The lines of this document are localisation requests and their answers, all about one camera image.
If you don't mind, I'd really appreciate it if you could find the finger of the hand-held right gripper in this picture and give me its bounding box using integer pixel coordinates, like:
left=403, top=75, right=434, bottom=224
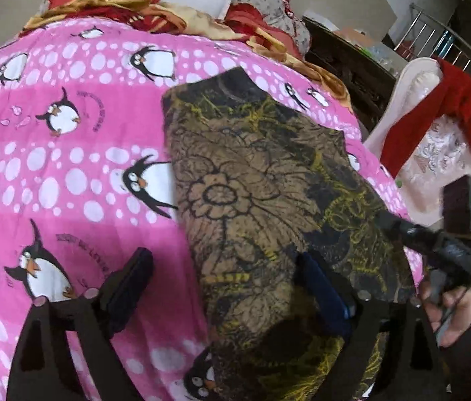
left=371, top=210, right=418, bottom=243

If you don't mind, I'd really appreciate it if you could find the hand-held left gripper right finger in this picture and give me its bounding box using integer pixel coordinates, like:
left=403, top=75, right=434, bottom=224
left=296, top=251, right=453, bottom=401

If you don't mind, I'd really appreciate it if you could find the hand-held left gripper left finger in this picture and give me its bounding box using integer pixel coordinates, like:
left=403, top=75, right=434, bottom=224
left=6, top=247, right=155, bottom=401

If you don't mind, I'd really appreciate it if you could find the brown navy floral shirt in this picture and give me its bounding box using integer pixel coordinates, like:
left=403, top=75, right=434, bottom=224
left=161, top=67, right=418, bottom=401

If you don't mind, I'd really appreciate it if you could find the person's right hand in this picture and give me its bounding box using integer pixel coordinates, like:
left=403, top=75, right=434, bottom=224
left=418, top=278, right=471, bottom=348

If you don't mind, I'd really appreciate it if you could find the white upholstered chair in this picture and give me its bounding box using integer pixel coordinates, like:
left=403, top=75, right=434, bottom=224
left=363, top=57, right=471, bottom=228

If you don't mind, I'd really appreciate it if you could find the red cloth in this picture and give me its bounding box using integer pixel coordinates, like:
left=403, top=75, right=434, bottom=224
left=379, top=58, right=471, bottom=195

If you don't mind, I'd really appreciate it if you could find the pink penguin print blanket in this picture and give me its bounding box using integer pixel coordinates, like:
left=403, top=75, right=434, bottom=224
left=0, top=14, right=424, bottom=401

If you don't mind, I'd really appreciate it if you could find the dark wooden cabinet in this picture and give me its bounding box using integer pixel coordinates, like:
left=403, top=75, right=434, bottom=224
left=302, top=17, right=399, bottom=132

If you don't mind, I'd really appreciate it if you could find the metal rack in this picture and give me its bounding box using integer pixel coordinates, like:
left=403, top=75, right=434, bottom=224
left=394, top=2, right=471, bottom=291

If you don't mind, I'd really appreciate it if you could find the floral cushion with red frill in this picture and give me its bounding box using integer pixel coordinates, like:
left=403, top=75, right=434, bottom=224
left=261, top=0, right=311, bottom=57

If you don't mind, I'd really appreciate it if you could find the gold red satin quilt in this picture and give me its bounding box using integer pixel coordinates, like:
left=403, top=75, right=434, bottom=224
left=18, top=0, right=353, bottom=113

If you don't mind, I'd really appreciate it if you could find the white pillow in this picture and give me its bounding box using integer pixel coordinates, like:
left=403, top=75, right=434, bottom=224
left=160, top=0, right=234, bottom=19

